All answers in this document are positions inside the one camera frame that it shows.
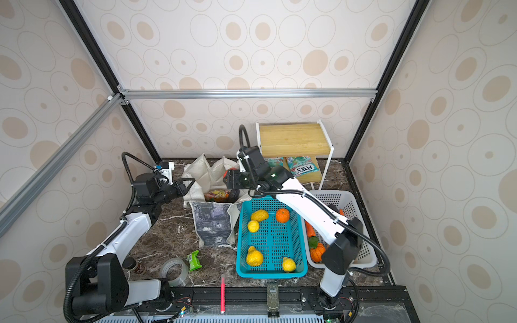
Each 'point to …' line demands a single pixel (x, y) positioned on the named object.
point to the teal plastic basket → (271, 242)
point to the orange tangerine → (283, 215)
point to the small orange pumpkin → (316, 253)
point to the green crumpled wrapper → (194, 260)
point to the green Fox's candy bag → (301, 165)
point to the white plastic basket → (343, 200)
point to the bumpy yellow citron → (260, 215)
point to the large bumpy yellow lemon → (254, 258)
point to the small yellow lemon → (253, 226)
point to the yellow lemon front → (288, 265)
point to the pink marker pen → (223, 294)
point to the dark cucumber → (234, 195)
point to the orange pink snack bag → (218, 196)
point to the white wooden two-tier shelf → (303, 148)
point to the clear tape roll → (176, 270)
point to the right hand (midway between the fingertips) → (229, 180)
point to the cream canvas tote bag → (215, 223)
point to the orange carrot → (310, 230)
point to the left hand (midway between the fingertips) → (198, 177)
